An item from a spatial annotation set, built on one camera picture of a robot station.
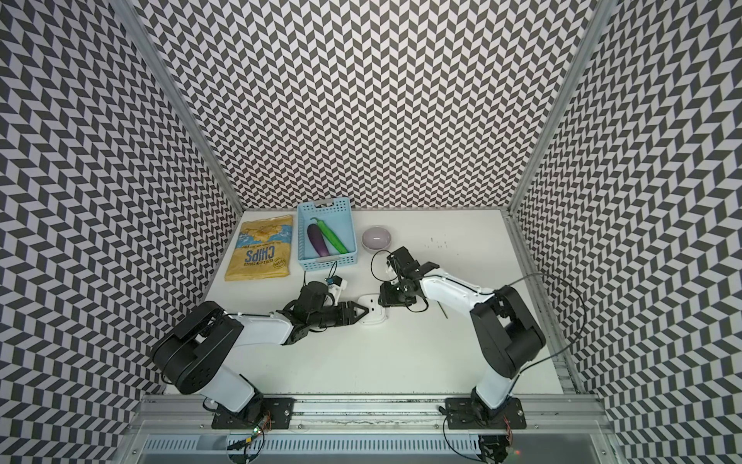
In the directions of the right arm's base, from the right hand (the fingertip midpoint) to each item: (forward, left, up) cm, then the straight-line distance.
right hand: (386, 305), depth 88 cm
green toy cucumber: (+31, +21, -3) cm, 38 cm away
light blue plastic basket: (+41, +20, -2) cm, 46 cm away
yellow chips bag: (+23, +46, -2) cm, 51 cm away
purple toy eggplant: (+28, +26, -2) cm, 38 cm away
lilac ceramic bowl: (+27, +4, 0) cm, 27 cm away
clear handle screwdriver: (+1, -18, -5) cm, 19 cm away
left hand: (-2, +8, -2) cm, 8 cm away
